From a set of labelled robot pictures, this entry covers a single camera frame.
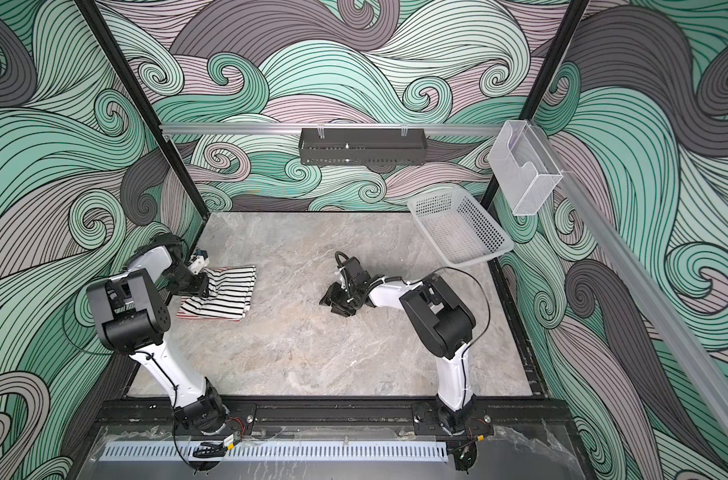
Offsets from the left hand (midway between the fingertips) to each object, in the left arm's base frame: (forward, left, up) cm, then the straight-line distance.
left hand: (194, 290), depth 93 cm
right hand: (-4, -41, -2) cm, 41 cm away
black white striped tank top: (-3, -12, +1) cm, 13 cm away
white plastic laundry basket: (+29, -93, -2) cm, 97 cm away
